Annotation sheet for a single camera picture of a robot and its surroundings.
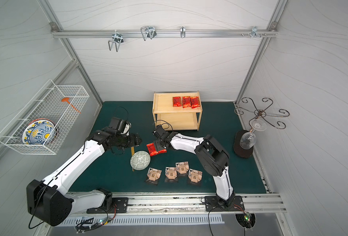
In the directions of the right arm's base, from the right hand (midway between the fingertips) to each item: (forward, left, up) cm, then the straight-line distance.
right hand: (161, 142), depth 94 cm
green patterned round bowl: (-12, +12, -2) cm, 17 cm away
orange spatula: (+8, +49, +29) cm, 58 cm away
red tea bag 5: (+18, -21, +19) cm, 34 cm away
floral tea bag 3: (-15, -15, -3) cm, 21 cm away
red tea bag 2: (-6, -2, -1) cm, 6 cm away
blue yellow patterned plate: (-15, +47, +32) cm, 59 cm away
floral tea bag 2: (-19, -8, -3) cm, 21 cm away
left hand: (-7, +11, +13) cm, 18 cm away
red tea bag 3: (+19, -10, +19) cm, 29 cm away
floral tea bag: (-20, +2, -3) cm, 20 cm away
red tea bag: (-4, +6, -1) cm, 7 cm away
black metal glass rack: (+4, -54, +28) cm, 60 cm away
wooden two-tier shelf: (+13, -9, +17) cm, 23 cm away
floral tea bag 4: (-19, -22, -3) cm, 29 cm away
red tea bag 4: (+18, -16, +19) cm, 31 cm away
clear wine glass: (-6, -49, +16) cm, 52 cm away
